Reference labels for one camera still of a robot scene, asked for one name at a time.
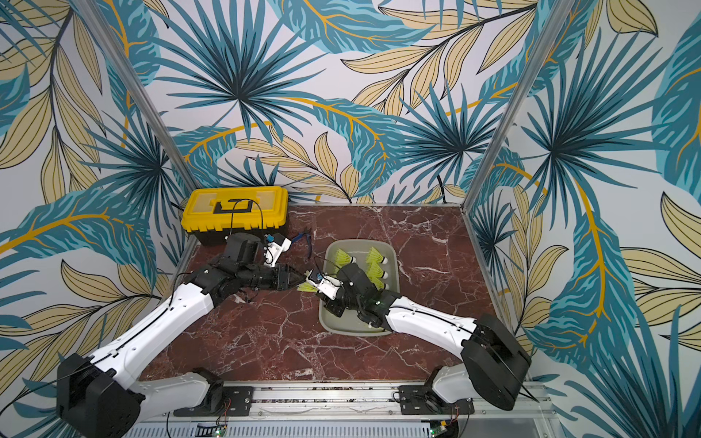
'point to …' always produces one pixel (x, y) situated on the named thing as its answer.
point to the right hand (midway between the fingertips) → (322, 287)
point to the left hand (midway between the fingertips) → (301, 283)
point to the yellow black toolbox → (211, 213)
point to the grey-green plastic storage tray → (349, 324)
